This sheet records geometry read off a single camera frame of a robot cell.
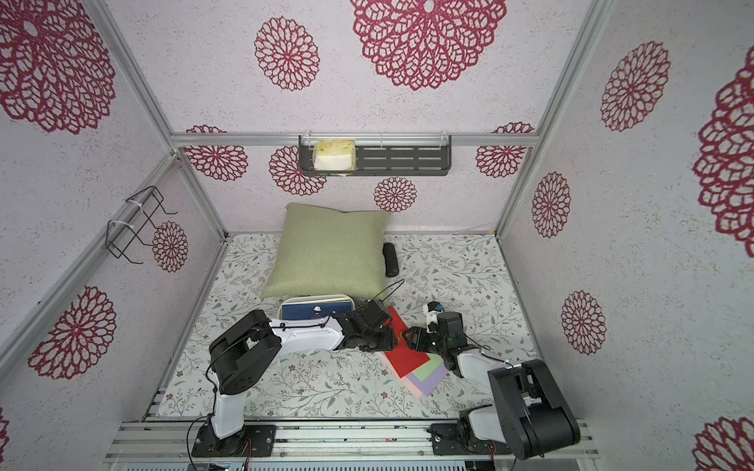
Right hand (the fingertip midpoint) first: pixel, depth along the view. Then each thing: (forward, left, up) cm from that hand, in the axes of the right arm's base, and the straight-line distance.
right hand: (408, 331), depth 91 cm
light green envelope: (-11, -4, -3) cm, 12 cm away
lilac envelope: (-14, -6, -3) cm, 16 cm away
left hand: (-4, +5, -1) cm, 6 cm away
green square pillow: (+23, +30, +12) cm, 39 cm away
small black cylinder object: (+24, +5, +1) cm, 25 cm away
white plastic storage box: (+9, +37, +4) cm, 38 cm away
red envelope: (-8, +2, -2) cm, 8 cm away
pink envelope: (-15, +1, -3) cm, 15 cm away
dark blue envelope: (+4, +29, +4) cm, 30 cm away
